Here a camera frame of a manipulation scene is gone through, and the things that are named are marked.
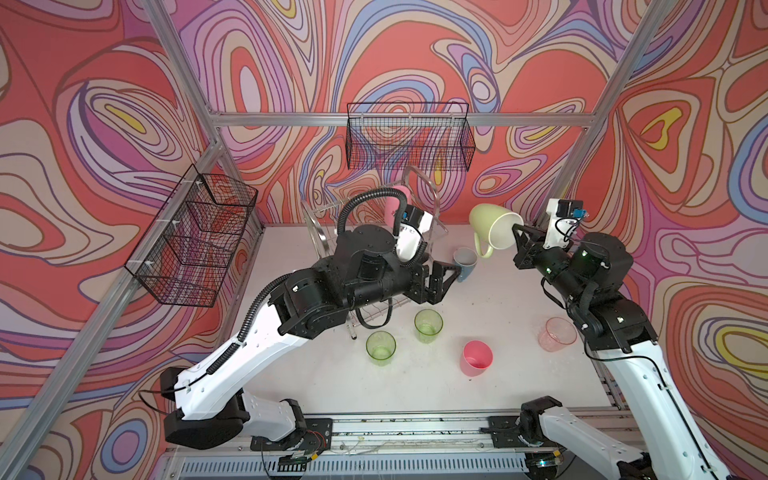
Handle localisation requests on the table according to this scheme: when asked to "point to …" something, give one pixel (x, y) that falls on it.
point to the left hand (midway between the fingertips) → (449, 263)
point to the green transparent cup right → (428, 323)
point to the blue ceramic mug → (466, 259)
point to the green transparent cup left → (380, 347)
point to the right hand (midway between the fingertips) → (515, 233)
